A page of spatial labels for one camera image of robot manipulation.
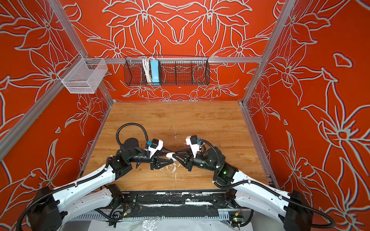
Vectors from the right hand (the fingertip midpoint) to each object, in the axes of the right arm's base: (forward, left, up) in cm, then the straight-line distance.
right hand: (174, 153), depth 64 cm
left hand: (-1, +1, -2) cm, 3 cm away
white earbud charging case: (-1, +2, -1) cm, 3 cm away
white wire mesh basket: (+50, +63, +8) cm, 80 cm away
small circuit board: (-22, -32, -26) cm, 47 cm away
